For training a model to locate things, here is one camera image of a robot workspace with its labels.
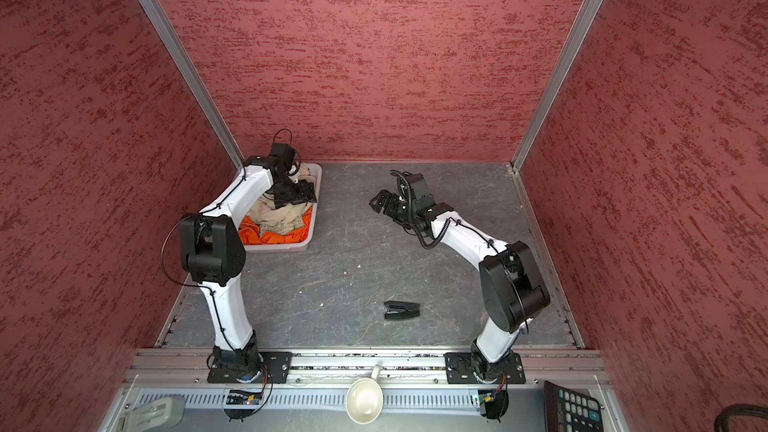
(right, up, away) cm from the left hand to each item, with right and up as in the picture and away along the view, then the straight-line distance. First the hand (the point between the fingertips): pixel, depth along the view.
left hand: (304, 206), depth 94 cm
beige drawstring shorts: (-8, -5, -4) cm, 10 cm away
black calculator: (+70, -46, -26) cm, 88 cm away
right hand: (+24, -2, -6) cm, 25 cm away
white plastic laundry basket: (-1, -12, -6) cm, 13 cm away
